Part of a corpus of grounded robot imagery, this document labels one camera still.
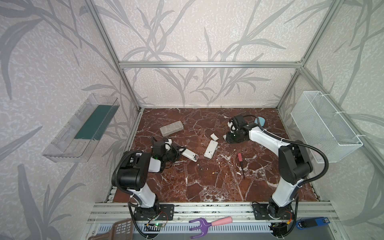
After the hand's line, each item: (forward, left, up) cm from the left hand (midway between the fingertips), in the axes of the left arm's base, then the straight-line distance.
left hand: (187, 144), depth 92 cm
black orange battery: (-12, -8, -5) cm, 15 cm away
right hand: (+6, -26, +2) cm, 27 cm away
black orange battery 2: (-15, -16, -5) cm, 23 cm away
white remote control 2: (0, -15, -6) cm, 16 cm away
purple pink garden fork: (-40, -10, -5) cm, 42 cm away
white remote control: (-5, -2, -3) cm, 7 cm away
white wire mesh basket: (-5, -62, +29) cm, 69 cm away
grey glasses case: (+15, +13, -4) cm, 20 cm away
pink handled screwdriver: (-7, -33, -4) cm, 34 cm away
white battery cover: (+10, -18, -7) cm, 21 cm away
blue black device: (-40, -58, -1) cm, 70 cm away
